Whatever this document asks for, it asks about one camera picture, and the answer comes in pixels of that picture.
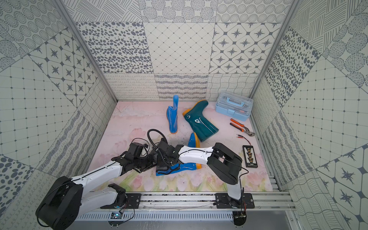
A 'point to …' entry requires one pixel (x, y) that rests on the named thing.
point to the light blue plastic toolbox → (234, 105)
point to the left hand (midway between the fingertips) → (161, 164)
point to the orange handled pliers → (244, 129)
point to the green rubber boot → (203, 126)
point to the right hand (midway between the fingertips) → (162, 163)
